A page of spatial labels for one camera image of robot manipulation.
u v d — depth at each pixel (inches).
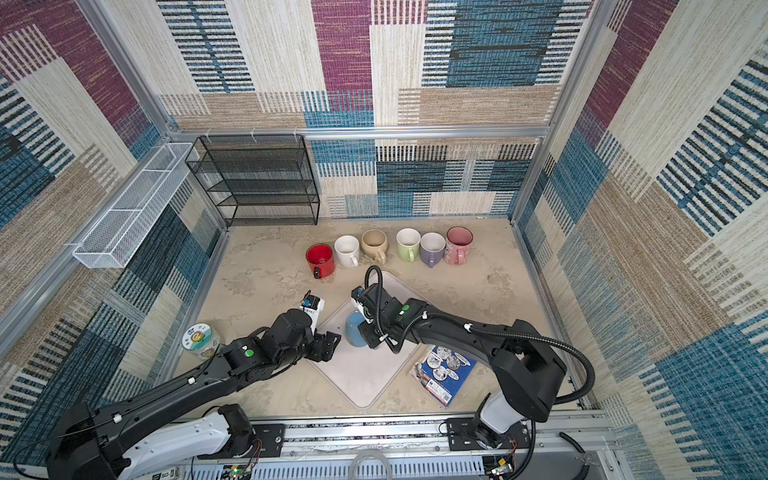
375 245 40.3
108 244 27.6
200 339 32.1
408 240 41.1
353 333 32.8
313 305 27.6
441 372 32.0
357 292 29.9
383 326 24.4
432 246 42.1
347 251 39.3
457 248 39.0
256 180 43.0
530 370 17.1
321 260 41.4
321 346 27.3
